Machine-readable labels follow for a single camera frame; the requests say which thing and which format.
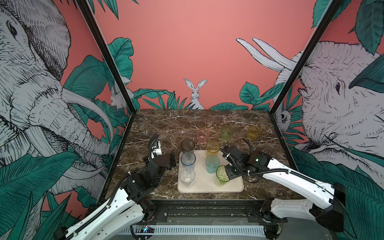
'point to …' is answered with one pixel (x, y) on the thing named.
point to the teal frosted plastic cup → (212, 162)
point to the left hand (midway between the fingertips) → (165, 151)
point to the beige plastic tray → (197, 174)
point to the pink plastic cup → (202, 135)
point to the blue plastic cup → (188, 159)
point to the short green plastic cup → (226, 131)
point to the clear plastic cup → (187, 176)
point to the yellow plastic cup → (253, 132)
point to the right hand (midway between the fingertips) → (226, 170)
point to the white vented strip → (225, 230)
